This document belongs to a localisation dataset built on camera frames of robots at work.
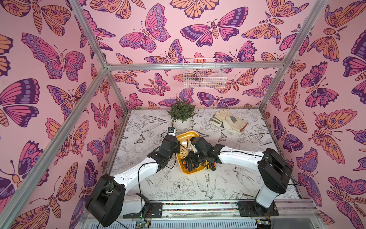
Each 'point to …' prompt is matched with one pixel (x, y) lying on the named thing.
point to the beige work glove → (232, 120)
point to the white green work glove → (222, 123)
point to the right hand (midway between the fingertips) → (184, 161)
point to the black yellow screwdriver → (208, 167)
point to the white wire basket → (204, 73)
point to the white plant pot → (182, 125)
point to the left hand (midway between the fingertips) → (177, 139)
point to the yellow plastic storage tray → (186, 147)
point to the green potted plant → (182, 110)
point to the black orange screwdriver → (213, 166)
